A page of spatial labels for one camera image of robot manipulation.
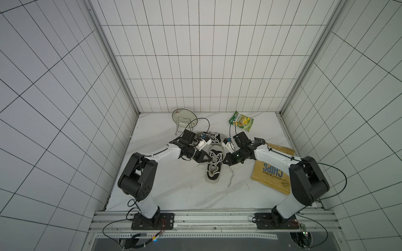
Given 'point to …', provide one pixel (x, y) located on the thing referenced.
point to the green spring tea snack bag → (241, 121)
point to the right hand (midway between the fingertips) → (219, 162)
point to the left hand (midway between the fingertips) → (207, 161)
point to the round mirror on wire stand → (185, 118)
